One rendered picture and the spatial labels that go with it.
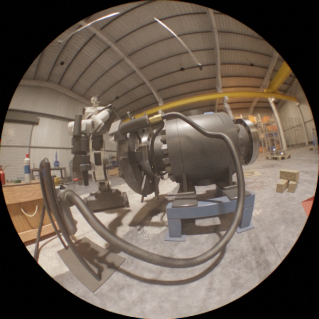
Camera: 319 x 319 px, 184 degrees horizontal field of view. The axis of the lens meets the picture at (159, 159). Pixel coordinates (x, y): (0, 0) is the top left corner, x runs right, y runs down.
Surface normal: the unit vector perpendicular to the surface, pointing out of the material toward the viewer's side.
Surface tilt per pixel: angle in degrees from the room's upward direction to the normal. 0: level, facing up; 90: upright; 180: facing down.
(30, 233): 90
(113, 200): 90
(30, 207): 90
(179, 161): 110
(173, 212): 90
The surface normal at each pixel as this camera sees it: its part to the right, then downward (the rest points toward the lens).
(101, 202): 0.47, -0.10
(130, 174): 0.32, 0.22
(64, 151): 0.91, -0.14
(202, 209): -0.29, 0.00
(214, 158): -0.22, 0.39
